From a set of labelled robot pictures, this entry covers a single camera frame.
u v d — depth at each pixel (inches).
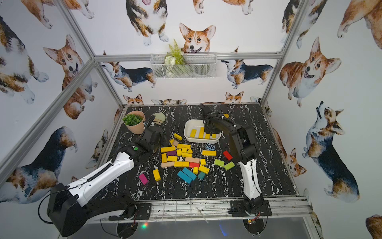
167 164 34.7
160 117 46.4
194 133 40.7
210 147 37.6
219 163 35.3
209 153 36.6
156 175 33.0
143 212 28.8
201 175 33.2
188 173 33.8
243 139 23.9
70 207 14.9
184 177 33.1
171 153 36.6
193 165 35.0
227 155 36.4
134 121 37.8
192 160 35.7
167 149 38.3
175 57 32.2
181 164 34.8
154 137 23.9
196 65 36.4
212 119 28.7
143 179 33.4
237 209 28.9
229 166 34.7
